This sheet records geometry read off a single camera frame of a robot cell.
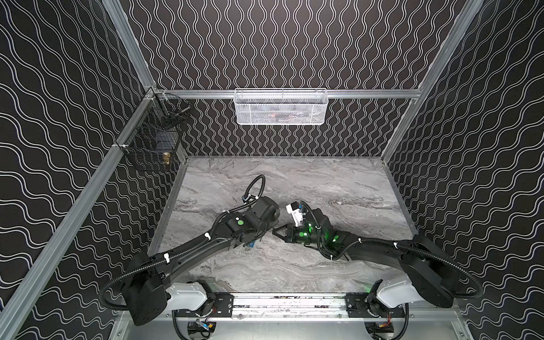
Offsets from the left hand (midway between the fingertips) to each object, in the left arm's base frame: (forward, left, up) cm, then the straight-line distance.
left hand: (282, 219), depth 77 cm
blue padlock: (-3, +13, -16) cm, 21 cm away
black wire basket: (+32, +59, +9) cm, 68 cm away
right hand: (-4, +3, -4) cm, 7 cm away
